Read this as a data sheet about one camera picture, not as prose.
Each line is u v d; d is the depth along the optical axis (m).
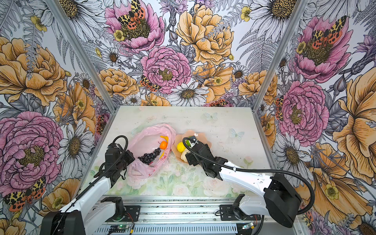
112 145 0.76
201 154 0.53
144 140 0.98
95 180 0.56
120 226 0.71
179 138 0.99
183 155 0.86
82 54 0.88
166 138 0.98
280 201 0.41
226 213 0.73
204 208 0.78
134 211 0.75
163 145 0.96
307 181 0.71
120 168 0.73
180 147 0.91
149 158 0.91
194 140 0.70
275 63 0.94
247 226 0.72
